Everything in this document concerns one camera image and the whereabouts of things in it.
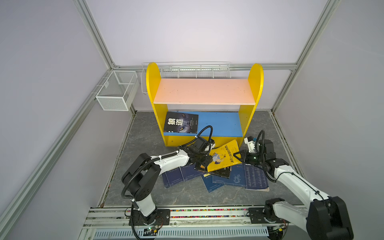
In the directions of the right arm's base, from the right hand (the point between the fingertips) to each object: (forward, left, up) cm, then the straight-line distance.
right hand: (234, 155), depth 83 cm
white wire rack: (+47, +27, +26) cm, 60 cm away
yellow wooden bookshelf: (+49, +3, -12) cm, 50 cm away
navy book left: (-9, +34, -8) cm, 36 cm away
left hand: (0, +14, -5) cm, 15 cm away
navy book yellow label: (-6, +26, -7) cm, 28 cm away
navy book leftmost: (-11, +39, -8) cm, 42 cm away
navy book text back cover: (-8, -13, -11) cm, 19 cm away
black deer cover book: (-6, +6, -7) cm, 11 cm away
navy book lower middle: (-11, +15, -10) cm, 21 cm away
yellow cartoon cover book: (+1, +6, -3) cm, 7 cm away
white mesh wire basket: (+43, +75, +12) cm, 87 cm away
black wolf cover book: (+21, +34, +5) cm, 40 cm away
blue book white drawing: (-8, -2, -9) cm, 13 cm away
